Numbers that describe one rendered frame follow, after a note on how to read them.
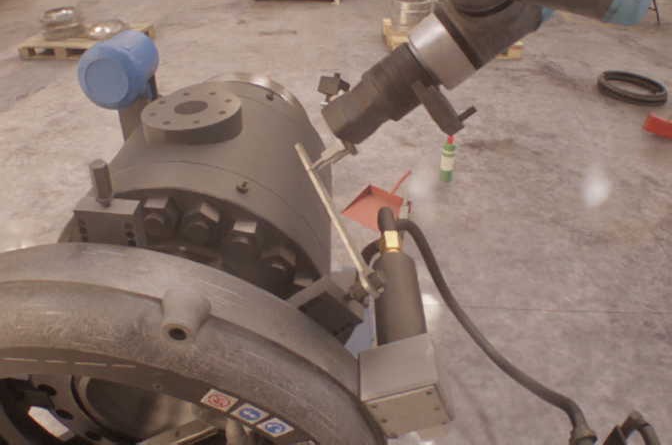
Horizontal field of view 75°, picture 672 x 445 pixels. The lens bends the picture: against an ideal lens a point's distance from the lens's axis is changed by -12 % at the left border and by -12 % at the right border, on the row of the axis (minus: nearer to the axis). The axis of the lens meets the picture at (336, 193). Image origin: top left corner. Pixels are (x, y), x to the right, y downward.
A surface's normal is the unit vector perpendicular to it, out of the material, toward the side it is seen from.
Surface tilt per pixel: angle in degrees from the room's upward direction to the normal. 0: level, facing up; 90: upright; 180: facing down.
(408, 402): 90
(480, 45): 93
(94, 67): 90
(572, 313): 0
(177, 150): 1
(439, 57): 79
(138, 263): 12
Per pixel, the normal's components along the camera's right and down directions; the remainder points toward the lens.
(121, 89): 0.00, 0.55
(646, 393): 0.00, -0.84
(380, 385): -0.38, -0.77
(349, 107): -0.18, -0.25
